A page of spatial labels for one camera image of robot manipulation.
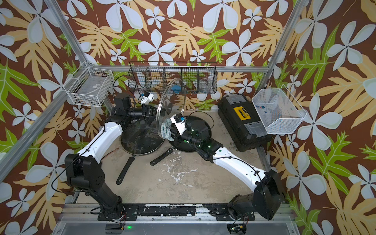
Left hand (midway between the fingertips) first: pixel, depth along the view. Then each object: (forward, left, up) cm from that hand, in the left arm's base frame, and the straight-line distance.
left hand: (163, 112), depth 70 cm
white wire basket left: (+25, +49, -3) cm, 55 cm away
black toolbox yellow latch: (+12, -47, -20) cm, 52 cm away
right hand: (-6, -1, -5) cm, 8 cm away
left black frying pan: (-24, +23, -26) cm, 42 cm away
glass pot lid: (+4, +19, -26) cm, 32 cm away
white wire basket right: (+11, -65, -9) cm, 67 cm away
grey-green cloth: (-10, -2, -1) cm, 10 cm away
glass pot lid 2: (+45, +3, -33) cm, 56 cm away
